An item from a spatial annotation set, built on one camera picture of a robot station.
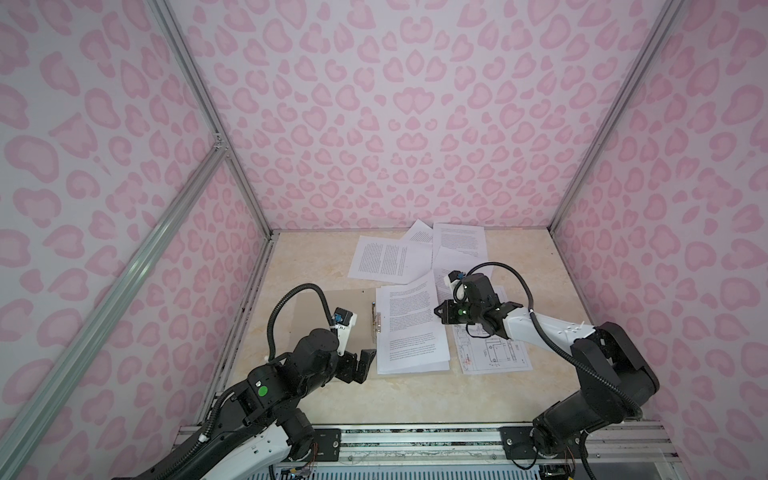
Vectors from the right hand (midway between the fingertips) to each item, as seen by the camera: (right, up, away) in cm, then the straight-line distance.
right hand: (436, 308), depth 88 cm
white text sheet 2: (-14, +14, +22) cm, 30 cm away
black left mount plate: (-28, -30, -14) cm, 44 cm away
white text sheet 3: (-3, +25, +33) cm, 41 cm away
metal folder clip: (-18, -5, +6) cm, 19 cm away
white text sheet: (-8, -8, 0) cm, 11 cm away
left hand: (-20, -5, -18) cm, 27 cm away
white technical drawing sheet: (+16, -14, 0) cm, 21 cm away
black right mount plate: (+18, -30, -15) cm, 38 cm away
